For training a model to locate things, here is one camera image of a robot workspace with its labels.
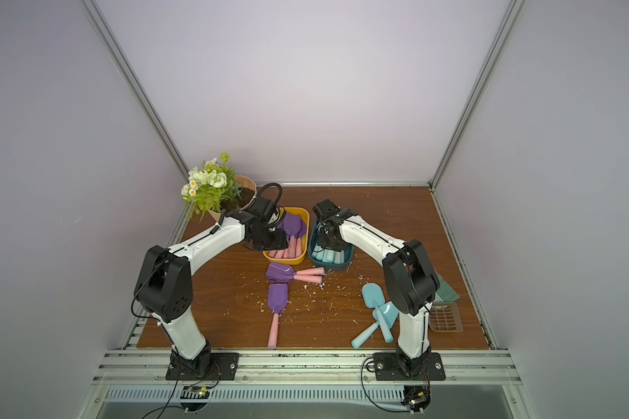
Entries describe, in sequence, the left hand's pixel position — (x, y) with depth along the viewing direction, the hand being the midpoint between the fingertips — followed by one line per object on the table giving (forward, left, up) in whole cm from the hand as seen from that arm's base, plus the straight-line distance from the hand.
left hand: (287, 244), depth 90 cm
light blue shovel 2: (-16, -30, -8) cm, 35 cm away
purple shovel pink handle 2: (-7, +2, -8) cm, 11 cm away
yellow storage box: (+7, -4, -7) cm, 11 cm away
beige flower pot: (+18, +20, +3) cm, 27 cm away
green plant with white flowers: (+8, +22, +20) cm, 31 cm away
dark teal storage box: (+5, -9, -5) cm, 11 cm away
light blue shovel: (-4, -15, -1) cm, 15 cm away
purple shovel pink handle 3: (-17, +2, -9) cm, 19 cm away
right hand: (+4, -15, 0) cm, 16 cm away
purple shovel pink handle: (-1, -1, -4) cm, 4 cm away
